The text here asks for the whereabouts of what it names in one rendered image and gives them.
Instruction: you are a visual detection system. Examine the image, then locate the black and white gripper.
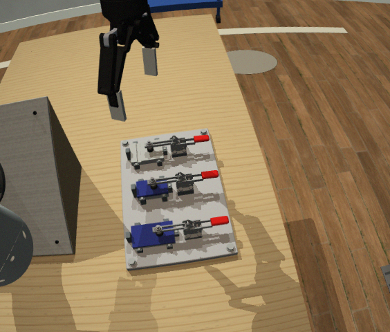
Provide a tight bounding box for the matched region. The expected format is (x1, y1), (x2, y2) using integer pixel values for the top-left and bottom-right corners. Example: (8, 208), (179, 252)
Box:
(97, 0), (159, 122)

